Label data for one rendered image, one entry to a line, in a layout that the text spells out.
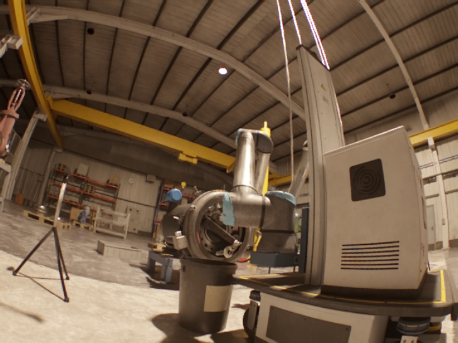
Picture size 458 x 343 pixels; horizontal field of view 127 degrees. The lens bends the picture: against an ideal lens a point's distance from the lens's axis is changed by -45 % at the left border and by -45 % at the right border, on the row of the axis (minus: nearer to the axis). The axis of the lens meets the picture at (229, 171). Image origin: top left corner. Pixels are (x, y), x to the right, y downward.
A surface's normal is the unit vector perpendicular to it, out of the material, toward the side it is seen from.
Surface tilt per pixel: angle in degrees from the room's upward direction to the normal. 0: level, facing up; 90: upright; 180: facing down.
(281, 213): 90
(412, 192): 90
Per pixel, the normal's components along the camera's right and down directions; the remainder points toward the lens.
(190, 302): -0.37, -0.30
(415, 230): -0.83, -0.27
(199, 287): -0.07, -0.29
